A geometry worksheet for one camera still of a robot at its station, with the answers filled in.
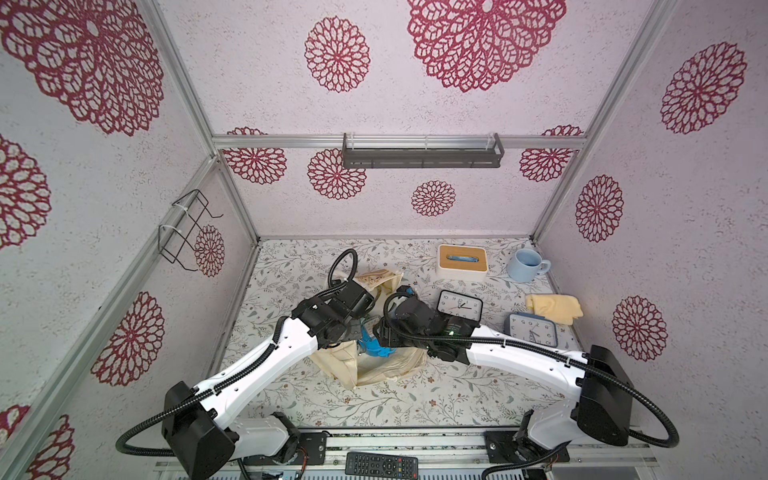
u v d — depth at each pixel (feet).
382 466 2.30
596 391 1.33
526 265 3.41
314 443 2.45
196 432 1.23
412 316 1.91
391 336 2.21
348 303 1.88
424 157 2.83
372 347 2.79
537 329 3.04
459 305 3.20
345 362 2.28
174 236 2.45
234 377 1.37
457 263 3.52
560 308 3.20
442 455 2.41
